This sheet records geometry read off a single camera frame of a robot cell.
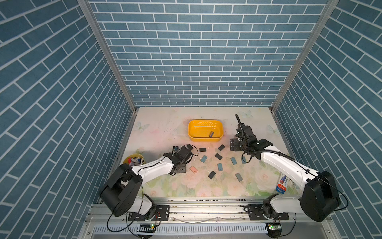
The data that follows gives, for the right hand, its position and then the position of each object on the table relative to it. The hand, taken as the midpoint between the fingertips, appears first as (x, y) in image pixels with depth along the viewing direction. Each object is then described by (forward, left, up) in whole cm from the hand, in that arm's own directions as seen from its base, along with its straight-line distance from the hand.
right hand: (237, 142), depth 87 cm
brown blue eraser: (+12, +15, -11) cm, 22 cm away
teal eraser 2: (-6, 0, -13) cm, 14 cm away
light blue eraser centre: (-5, +19, -12) cm, 23 cm away
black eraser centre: (-4, +10, -12) cm, 16 cm away
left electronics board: (-44, +45, -15) cm, 65 cm away
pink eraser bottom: (-14, +25, -12) cm, 31 cm away
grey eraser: (-15, -2, -13) cm, 20 cm away
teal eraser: (-10, +9, -13) cm, 19 cm away
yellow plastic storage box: (+16, +24, -11) cm, 31 cm away
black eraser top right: (+4, +7, -12) cm, 15 cm away
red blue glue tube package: (-20, -25, -11) cm, 33 cm away
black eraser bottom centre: (-16, +14, -12) cm, 24 cm away
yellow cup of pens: (-15, +57, 0) cm, 59 cm away
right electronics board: (-39, -18, -17) cm, 46 cm away
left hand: (-14, +32, -12) cm, 37 cm away
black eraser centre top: (0, +21, -11) cm, 23 cm away
